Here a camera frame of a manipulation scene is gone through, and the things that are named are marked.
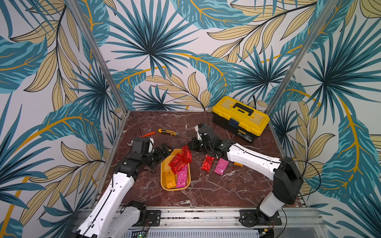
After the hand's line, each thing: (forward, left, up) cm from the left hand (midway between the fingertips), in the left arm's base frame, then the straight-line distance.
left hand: (169, 155), depth 75 cm
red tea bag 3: (+4, -21, -16) cm, 27 cm away
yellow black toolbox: (+27, -41, -1) cm, 49 cm away
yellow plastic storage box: (+2, +5, -17) cm, 18 cm away
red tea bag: (+2, -9, -3) cm, 9 cm away
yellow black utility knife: (+28, +6, -18) cm, 34 cm away
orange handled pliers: (+25, +24, -19) cm, 39 cm away
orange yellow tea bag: (-11, -29, +15) cm, 34 cm away
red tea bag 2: (+2, -3, -14) cm, 14 cm away
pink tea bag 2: (-5, -6, -15) cm, 17 cm away
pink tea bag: (+2, -29, -15) cm, 33 cm away
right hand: (+8, -9, -1) cm, 13 cm away
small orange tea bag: (-8, 0, -15) cm, 17 cm away
